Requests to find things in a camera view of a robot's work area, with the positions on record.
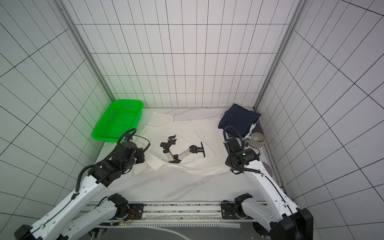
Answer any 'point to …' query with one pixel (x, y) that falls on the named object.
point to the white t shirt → (196, 147)
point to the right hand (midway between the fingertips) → (233, 162)
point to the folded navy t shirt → (240, 117)
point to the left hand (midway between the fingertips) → (141, 155)
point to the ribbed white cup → (257, 140)
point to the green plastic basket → (120, 117)
